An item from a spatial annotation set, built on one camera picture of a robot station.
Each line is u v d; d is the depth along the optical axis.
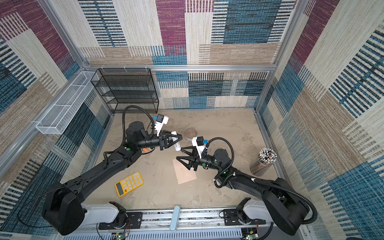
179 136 0.67
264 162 0.76
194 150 0.71
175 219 0.71
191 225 0.73
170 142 0.67
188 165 0.65
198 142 0.63
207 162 0.66
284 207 0.42
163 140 0.62
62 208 0.40
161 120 0.64
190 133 1.05
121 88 1.08
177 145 0.68
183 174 0.87
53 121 0.70
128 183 0.84
